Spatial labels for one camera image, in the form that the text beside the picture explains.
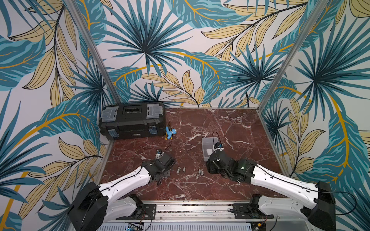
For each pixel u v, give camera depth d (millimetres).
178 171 862
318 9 693
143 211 726
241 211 733
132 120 904
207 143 1005
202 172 856
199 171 862
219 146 686
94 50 835
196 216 733
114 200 453
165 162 650
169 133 1008
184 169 875
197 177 842
